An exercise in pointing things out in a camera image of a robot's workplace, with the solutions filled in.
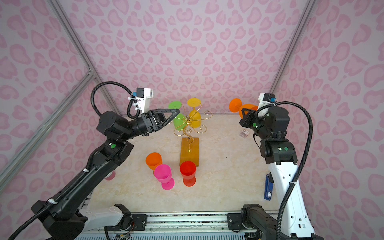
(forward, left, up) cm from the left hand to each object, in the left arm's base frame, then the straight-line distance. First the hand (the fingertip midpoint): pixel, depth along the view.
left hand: (176, 112), depth 46 cm
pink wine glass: (-1, +12, -45) cm, 47 cm away
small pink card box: (+31, -40, -53) cm, 73 cm away
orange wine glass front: (+5, +17, -39) cm, 43 cm away
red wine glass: (0, -1, -42) cm, 42 cm away
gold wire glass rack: (+17, -1, -53) cm, 56 cm away
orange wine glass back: (+23, -26, -19) cm, 40 cm away
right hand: (+12, -25, -11) cm, 30 cm away
